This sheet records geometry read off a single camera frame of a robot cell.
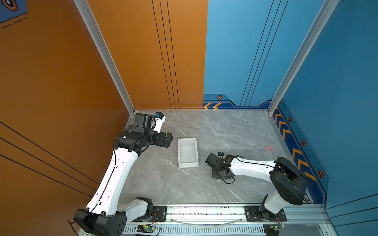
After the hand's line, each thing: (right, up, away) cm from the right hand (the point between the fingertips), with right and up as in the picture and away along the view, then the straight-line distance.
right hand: (216, 175), depth 87 cm
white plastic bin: (-17, +10, +8) cm, 21 cm away
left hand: (-28, +26, -14) cm, 41 cm away
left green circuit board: (-36, -20, -16) cm, 44 cm away
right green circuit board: (+27, -19, -17) cm, 37 cm away
